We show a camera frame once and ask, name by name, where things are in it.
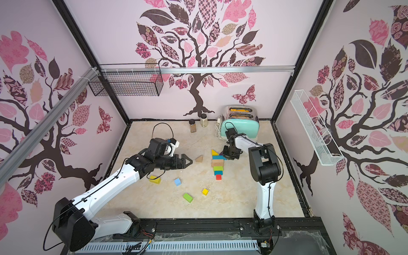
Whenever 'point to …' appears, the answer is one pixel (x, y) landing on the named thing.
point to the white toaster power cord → (218, 127)
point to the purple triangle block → (221, 154)
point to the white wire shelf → (314, 129)
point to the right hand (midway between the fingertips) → (227, 158)
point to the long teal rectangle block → (218, 157)
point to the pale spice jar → (204, 122)
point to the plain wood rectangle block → (217, 161)
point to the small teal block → (218, 172)
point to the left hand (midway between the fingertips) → (185, 166)
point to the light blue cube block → (177, 182)
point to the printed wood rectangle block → (217, 164)
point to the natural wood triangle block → (200, 159)
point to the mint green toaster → (243, 118)
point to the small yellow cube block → (205, 192)
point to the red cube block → (218, 177)
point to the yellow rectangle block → (155, 180)
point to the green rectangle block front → (187, 197)
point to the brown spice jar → (193, 126)
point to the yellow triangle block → (213, 153)
